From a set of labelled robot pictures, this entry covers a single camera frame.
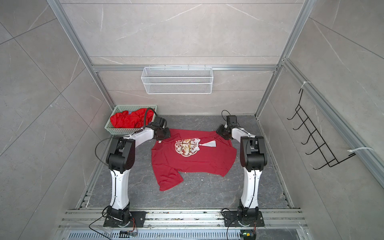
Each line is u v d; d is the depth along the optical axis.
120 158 0.57
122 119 1.10
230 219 0.73
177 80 1.00
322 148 0.64
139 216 0.73
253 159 0.57
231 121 0.86
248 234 0.70
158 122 0.85
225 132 0.92
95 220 0.62
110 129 1.03
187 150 0.99
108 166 0.58
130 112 1.18
